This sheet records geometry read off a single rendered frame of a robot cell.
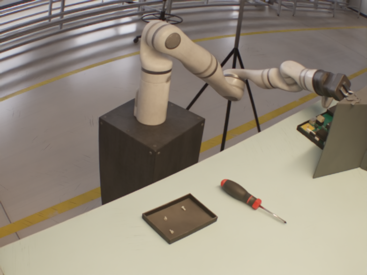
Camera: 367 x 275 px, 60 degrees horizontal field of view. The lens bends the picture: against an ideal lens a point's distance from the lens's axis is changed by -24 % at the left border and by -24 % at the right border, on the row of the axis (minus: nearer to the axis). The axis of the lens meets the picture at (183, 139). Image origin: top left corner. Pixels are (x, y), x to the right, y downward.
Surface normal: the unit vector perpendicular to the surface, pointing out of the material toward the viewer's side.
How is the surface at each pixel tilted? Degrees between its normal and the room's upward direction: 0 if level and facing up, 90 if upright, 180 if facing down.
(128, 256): 0
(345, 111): 90
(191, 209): 0
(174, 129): 0
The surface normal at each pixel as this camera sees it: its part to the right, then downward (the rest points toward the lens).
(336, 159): 0.29, 0.58
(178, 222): 0.11, -0.82
